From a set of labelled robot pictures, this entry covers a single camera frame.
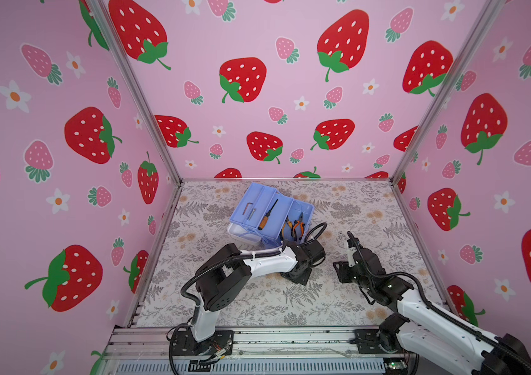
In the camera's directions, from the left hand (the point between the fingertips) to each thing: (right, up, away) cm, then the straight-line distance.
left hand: (301, 278), depth 87 cm
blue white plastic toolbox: (-17, +25, +8) cm, 31 cm away
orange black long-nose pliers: (-1, +20, +14) cm, 24 cm away
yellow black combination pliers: (-3, +19, +15) cm, 25 cm away
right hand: (+13, +7, -3) cm, 15 cm away
